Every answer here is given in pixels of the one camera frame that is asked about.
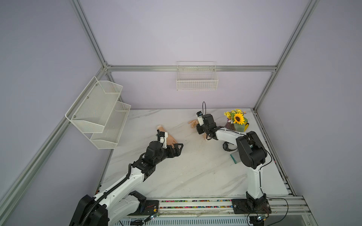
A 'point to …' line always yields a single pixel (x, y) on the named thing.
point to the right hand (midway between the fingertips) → (199, 125)
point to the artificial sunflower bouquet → (236, 117)
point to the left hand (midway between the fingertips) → (176, 147)
